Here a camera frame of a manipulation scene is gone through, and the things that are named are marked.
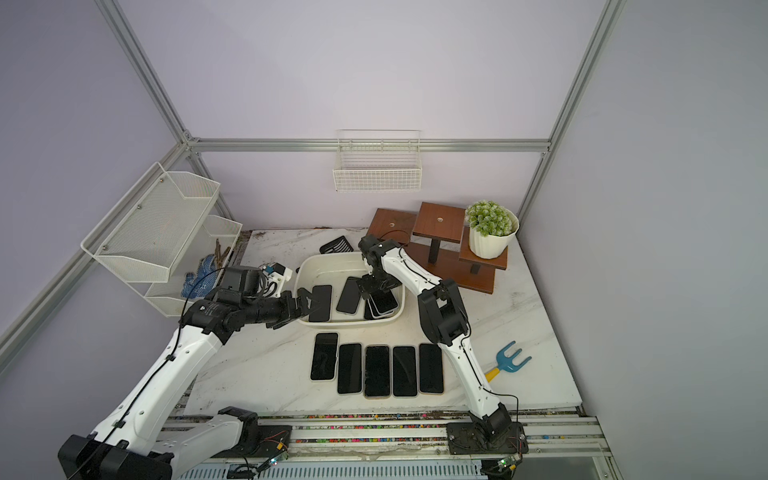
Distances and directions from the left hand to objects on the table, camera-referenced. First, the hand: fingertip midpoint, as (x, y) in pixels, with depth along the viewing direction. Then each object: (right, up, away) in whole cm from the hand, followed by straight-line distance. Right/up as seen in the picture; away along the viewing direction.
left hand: (310, 312), depth 74 cm
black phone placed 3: (+16, -20, +10) cm, 27 cm away
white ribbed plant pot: (+50, +17, +12) cm, 54 cm away
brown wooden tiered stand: (+35, +20, +18) cm, 44 cm away
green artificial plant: (+48, +25, +7) cm, 54 cm away
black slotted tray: (-1, +19, +40) cm, 45 cm away
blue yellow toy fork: (+54, -17, +12) cm, 58 cm away
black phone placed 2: (+8, -19, +12) cm, 23 cm away
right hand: (+17, +2, +26) cm, 31 cm away
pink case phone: (+32, -17, +12) cm, 38 cm away
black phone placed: (+1, -15, +13) cm, 20 cm away
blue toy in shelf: (-37, +6, +13) cm, 39 cm away
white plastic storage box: (-2, +5, +30) cm, 31 cm away
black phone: (+7, +1, +24) cm, 25 cm away
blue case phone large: (+17, -1, +19) cm, 25 cm away
